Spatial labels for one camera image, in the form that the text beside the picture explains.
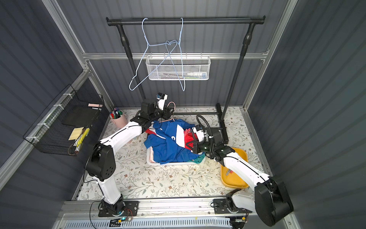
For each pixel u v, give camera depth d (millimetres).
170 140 806
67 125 739
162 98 757
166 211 738
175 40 784
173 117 846
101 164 480
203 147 705
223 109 993
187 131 779
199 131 731
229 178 834
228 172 841
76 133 721
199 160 771
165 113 777
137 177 846
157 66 825
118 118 993
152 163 808
